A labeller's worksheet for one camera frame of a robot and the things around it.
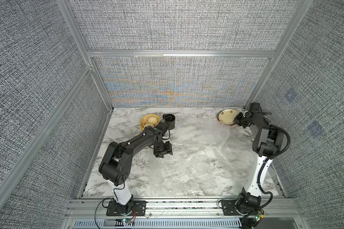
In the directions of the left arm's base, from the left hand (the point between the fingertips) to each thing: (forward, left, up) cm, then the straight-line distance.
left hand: (172, 153), depth 86 cm
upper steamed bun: (+28, +13, 0) cm, 30 cm away
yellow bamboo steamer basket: (+28, +20, -4) cm, 35 cm away
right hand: (+29, -48, 0) cm, 56 cm away
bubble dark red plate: (-3, -37, -6) cm, 38 cm away
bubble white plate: (-8, -17, -8) cm, 20 cm away
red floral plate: (+33, -38, -6) cm, 51 cm away
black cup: (+26, 0, +2) cm, 26 cm away
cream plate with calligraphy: (+31, -44, -4) cm, 55 cm away
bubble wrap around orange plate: (+19, -22, -7) cm, 30 cm away
